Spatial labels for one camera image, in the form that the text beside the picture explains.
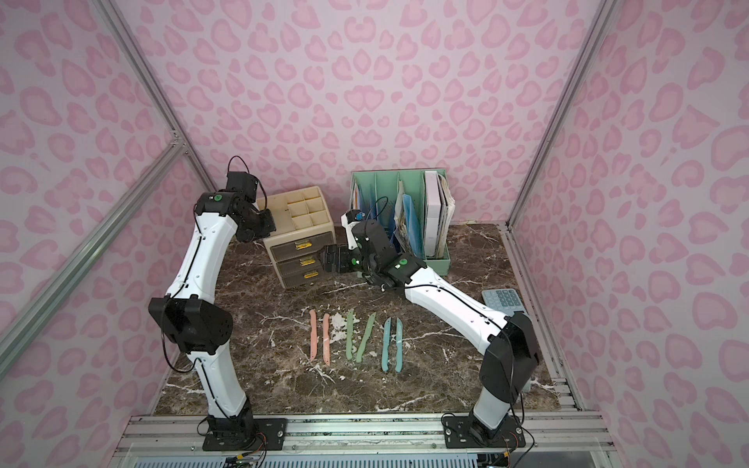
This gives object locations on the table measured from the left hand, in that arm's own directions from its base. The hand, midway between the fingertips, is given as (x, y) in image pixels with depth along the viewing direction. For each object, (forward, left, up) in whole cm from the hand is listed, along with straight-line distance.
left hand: (267, 225), depth 85 cm
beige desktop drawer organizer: (0, -11, -1) cm, 11 cm away
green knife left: (-16, -23, -26) cm, 38 cm away
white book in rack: (+8, -49, -2) cm, 50 cm away
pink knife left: (-23, -12, -25) cm, 36 cm away
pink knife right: (-24, -16, -25) cm, 38 cm away
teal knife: (-22, -35, -25) cm, 48 cm away
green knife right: (-28, -27, -25) cm, 46 cm away
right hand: (-13, -20, +3) cm, 24 cm away
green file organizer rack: (+16, -33, -2) cm, 37 cm away
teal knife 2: (-25, -39, -25) cm, 52 cm away
